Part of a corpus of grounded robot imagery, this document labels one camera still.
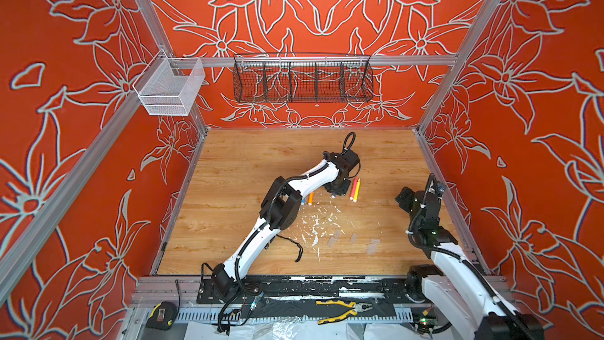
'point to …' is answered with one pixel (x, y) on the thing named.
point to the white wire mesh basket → (167, 86)
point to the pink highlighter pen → (353, 189)
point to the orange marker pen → (311, 198)
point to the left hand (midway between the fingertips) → (339, 189)
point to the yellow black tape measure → (162, 315)
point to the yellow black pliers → (357, 308)
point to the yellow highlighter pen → (357, 190)
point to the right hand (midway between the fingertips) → (410, 191)
